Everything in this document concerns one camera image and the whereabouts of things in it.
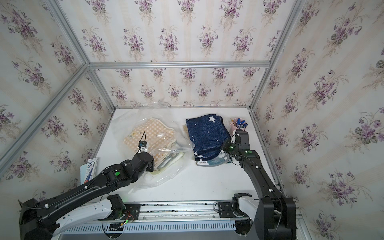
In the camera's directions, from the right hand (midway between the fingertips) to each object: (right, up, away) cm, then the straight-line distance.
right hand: (225, 144), depth 85 cm
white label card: (-76, -15, -2) cm, 78 cm away
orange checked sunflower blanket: (-39, +1, +9) cm, 40 cm away
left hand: (-39, -7, -7) cm, 41 cm away
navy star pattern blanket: (-9, +5, +8) cm, 13 cm away
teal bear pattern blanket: (-1, -9, +3) cm, 10 cm away
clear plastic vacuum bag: (-70, +15, +27) cm, 77 cm away
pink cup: (+8, +9, +11) cm, 16 cm away
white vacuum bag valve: (-39, +5, +8) cm, 40 cm away
